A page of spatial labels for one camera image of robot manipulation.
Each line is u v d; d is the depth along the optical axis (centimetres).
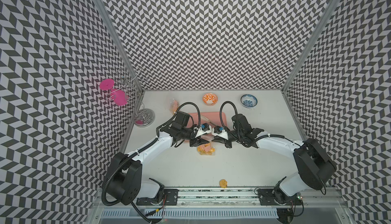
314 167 44
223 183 77
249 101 108
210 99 111
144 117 101
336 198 75
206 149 83
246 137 66
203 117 102
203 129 68
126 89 105
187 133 70
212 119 136
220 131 69
